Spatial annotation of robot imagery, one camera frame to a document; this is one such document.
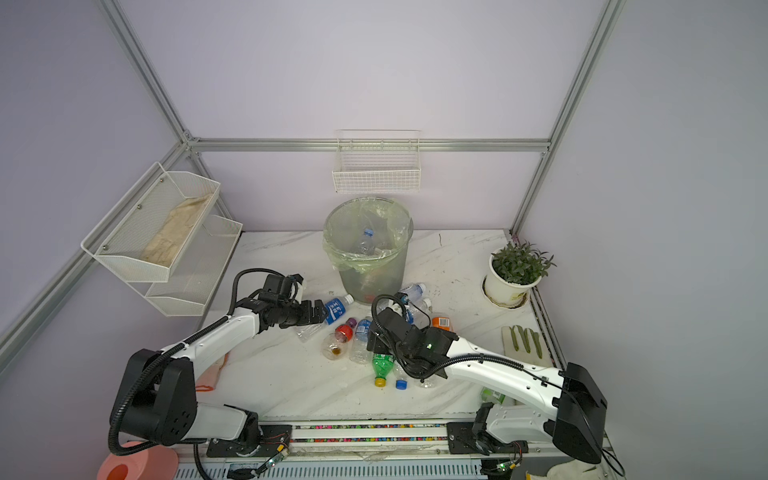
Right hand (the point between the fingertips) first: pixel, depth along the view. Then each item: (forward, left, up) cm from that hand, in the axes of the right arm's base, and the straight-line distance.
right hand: (372, 335), depth 76 cm
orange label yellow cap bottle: (+9, -20, -11) cm, 25 cm away
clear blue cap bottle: (+34, +4, -1) cm, 34 cm away
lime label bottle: (-11, -30, -11) cm, 34 cm away
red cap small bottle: (+1, +11, -8) cm, 14 cm away
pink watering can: (-28, +45, -3) cm, 53 cm away
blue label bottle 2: (-1, +4, -9) cm, 10 cm away
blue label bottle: (+13, +13, -9) cm, 21 cm away
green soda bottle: (-3, -2, -11) cm, 11 cm away
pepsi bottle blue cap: (-7, -7, -12) cm, 16 cm away
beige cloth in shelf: (+18, +55, +16) cm, 60 cm away
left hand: (+10, +19, -7) cm, 23 cm away
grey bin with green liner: (+21, +2, -5) cm, 22 cm away
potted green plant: (+20, -41, +1) cm, 46 cm away
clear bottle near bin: (+23, -12, -14) cm, 29 cm away
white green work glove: (+6, -44, -16) cm, 47 cm away
